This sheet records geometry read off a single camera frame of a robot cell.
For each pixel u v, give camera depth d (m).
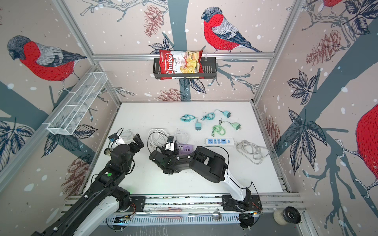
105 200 0.55
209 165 0.52
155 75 0.92
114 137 0.65
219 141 0.95
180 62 0.88
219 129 1.03
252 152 0.92
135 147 0.70
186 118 1.09
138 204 0.73
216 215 0.69
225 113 1.10
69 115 0.73
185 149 0.90
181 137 1.00
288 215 0.61
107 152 0.90
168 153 0.80
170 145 0.78
